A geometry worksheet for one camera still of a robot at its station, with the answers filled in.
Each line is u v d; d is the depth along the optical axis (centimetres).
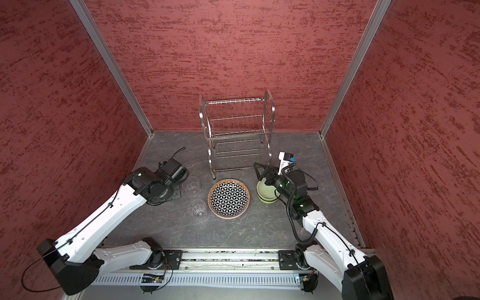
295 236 56
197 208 87
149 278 73
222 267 74
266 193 87
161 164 66
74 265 39
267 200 83
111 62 87
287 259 74
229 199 90
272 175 68
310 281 71
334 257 46
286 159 69
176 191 65
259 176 68
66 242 39
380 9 71
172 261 74
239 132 83
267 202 85
